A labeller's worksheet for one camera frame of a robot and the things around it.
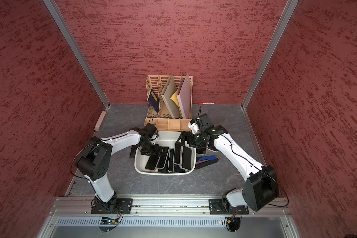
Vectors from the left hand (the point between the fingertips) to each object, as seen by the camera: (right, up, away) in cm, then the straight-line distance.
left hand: (155, 157), depth 90 cm
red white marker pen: (+37, +37, +33) cm, 62 cm away
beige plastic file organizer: (+3, +22, +19) cm, 29 cm away
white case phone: (+20, 0, -1) cm, 20 cm away
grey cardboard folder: (+9, +43, +2) cm, 44 cm away
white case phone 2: (+30, +3, +2) cm, 31 cm away
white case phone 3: (+14, +3, -4) cm, 14 cm away
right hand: (+17, +9, -13) cm, 24 cm away
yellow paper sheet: (+12, +37, -1) cm, 39 cm away
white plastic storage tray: (+5, -3, -5) cm, 7 cm away
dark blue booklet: (-5, +38, +20) cm, 43 cm away
